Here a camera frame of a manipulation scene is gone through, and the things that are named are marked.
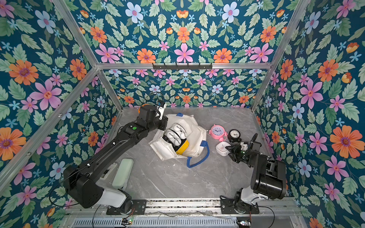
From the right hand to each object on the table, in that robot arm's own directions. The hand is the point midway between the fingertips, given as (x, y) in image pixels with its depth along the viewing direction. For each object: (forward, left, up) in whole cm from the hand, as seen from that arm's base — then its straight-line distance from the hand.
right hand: (230, 147), depth 91 cm
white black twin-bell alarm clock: (+2, +35, +9) cm, 36 cm away
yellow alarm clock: (-2, +31, +3) cm, 31 cm away
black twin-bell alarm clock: (+10, -4, -1) cm, 11 cm away
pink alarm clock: (+14, +7, -2) cm, 15 cm away
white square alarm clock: (0, +6, -1) cm, 6 cm away
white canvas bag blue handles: (-6, +21, +6) cm, 23 cm away
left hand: (+6, +38, +24) cm, 45 cm away
